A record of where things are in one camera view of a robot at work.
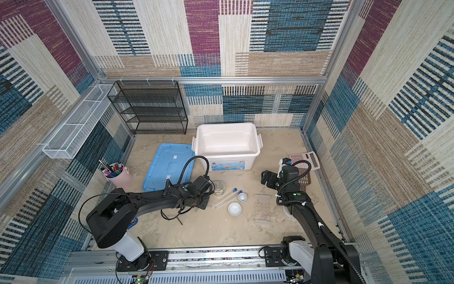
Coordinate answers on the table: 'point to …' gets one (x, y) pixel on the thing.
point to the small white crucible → (242, 197)
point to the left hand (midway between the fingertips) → (205, 198)
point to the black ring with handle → (176, 216)
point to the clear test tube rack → (262, 215)
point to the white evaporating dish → (234, 209)
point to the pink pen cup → (123, 180)
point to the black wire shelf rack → (151, 107)
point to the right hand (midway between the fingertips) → (269, 177)
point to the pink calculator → (309, 156)
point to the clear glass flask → (220, 187)
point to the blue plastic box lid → (169, 164)
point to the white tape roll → (287, 212)
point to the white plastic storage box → (227, 147)
